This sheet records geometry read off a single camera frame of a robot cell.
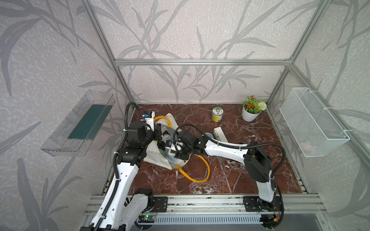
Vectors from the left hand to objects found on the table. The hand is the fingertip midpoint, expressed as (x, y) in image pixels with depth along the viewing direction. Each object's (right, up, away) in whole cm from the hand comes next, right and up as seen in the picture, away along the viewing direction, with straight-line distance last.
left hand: (160, 124), depth 74 cm
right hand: (+7, -16, +11) cm, 20 cm away
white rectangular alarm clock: (+34, -8, +22) cm, 41 cm away
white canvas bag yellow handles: (-1, -16, +8) cm, 18 cm away
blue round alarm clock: (+28, -8, +22) cm, 37 cm away
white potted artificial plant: (+58, +9, +25) cm, 64 cm away
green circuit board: (-6, -48, -2) cm, 48 cm away
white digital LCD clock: (+7, -13, -1) cm, 14 cm away
